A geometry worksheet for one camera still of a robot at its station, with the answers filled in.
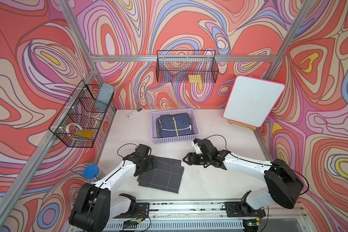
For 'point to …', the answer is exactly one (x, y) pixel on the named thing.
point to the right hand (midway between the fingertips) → (188, 163)
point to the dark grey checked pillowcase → (159, 134)
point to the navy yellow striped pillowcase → (175, 125)
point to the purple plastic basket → (193, 136)
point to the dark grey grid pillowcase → (167, 176)
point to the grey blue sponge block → (106, 93)
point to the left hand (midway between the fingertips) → (150, 167)
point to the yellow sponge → (195, 79)
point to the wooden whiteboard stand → (251, 128)
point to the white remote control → (131, 114)
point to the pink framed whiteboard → (251, 100)
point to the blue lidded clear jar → (92, 172)
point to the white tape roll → (71, 124)
